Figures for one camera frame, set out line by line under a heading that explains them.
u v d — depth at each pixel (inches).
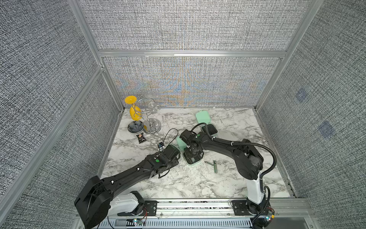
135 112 36.5
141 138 39.3
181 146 36.1
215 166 34.6
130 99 35.4
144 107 38.0
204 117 43.6
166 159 24.5
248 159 20.7
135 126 41.5
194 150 30.4
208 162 35.6
